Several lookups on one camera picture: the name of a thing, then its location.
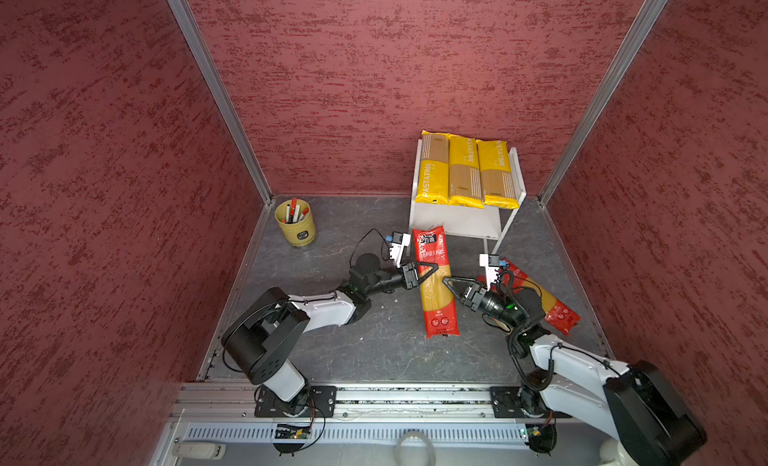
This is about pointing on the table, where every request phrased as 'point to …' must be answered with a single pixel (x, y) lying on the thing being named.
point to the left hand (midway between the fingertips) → (436, 271)
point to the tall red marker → (293, 206)
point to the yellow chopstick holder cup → (296, 220)
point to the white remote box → (199, 450)
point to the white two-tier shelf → (477, 223)
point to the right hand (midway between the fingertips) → (440, 286)
